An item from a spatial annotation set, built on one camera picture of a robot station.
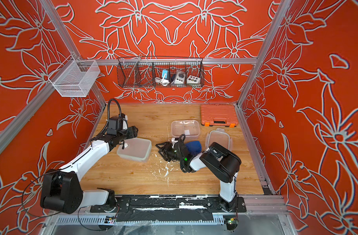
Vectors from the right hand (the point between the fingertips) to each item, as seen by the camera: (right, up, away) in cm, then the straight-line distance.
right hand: (152, 149), depth 82 cm
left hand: (-13, +11, +6) cm, 18 cm away
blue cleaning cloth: (+25, -1, +10) cm, 27 cm away
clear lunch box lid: (+44, +4, +17) cm, 48 cm away
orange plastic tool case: (+46, +21, +25) cm, 56 cm away
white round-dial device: (+16, +44, +9) cm, 48 cm away
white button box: (+24, +44, +13) cm, 51 cm away
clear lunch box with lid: (+24, +10, +22) cm, 34 cm away
